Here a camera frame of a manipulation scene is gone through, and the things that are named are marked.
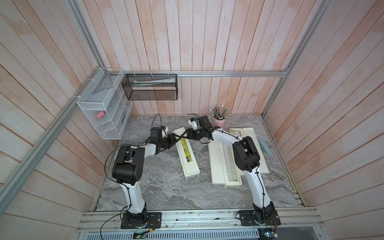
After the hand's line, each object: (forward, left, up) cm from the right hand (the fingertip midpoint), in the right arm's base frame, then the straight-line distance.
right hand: (183, 136), depth 99 cm
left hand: (-3, +3, -1) cm, 4 cm away
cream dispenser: (-23, -31, -5) cm, 39 cm away
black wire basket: (+29, +23, +19) cm, 42 cm away
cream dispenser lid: (-19, -21, 0) cm, 28 cm away
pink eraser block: (-2, +45, +23) cm, 51 cm away
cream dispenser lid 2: (-19, -48, -1) cm, 52 cm away
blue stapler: (-10, -54, -3) cm, 55 cm away
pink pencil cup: (+11, -26, +1) cm, 28 cm away
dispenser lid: (-16, -3, +2) cm, 17 cm away
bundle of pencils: (+19, -26, +4) cm, 32 cm away
